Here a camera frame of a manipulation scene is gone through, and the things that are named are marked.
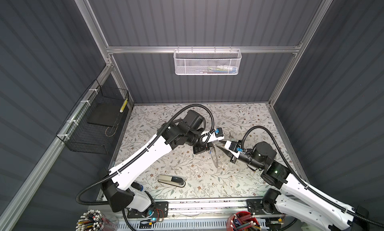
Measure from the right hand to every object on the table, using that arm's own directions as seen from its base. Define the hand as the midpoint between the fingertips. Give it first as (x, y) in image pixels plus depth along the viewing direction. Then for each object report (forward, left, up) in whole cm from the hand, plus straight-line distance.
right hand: (222, 143), depth 67 cm
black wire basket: (+10, +63, +1) cm, 64 cm away
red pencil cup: (-28, -8, -18) cm, 34 cm away
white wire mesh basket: (+82, +3, -6) cm, 82 cm away
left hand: (+1, +5, -1) cm, 5 cm away
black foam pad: (+16, +59, +3) cm, 61 cm away
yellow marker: (+23, +52, +2) cm, 57 cm away
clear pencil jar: (-28, +51, -8) cm, 59 cm away
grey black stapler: (-10, +23, -23) cm, 34 cm away
